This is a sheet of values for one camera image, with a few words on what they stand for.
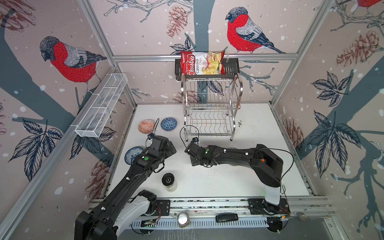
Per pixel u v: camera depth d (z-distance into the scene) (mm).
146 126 1042
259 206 732
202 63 876
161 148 613
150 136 712
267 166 473
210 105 837
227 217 674
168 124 1070
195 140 795
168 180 718
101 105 792
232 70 947
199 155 668
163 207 731
